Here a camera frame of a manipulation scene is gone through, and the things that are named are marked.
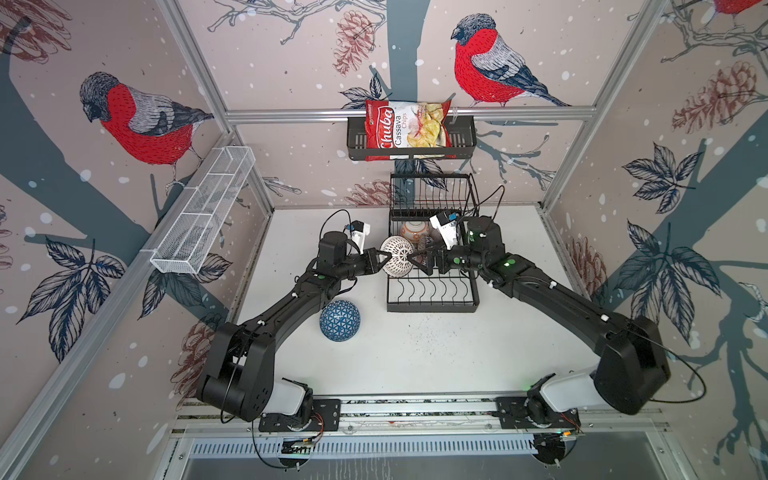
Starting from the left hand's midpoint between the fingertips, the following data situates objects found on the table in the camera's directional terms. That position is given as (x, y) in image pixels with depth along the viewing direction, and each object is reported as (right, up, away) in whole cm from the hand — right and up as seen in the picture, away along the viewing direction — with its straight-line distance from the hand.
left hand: (391, 256), depth 80 cm
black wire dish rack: (+9, +20, +42) cm, 47 cm away
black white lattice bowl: (+2, -2, +2) cm, 4 cm away
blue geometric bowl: (-16, -20, +8) cm, 27 cm away
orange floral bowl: (+9, +7, +25) cm, 27 cm away
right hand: (+6, 0, -3) cm, 6 cm away
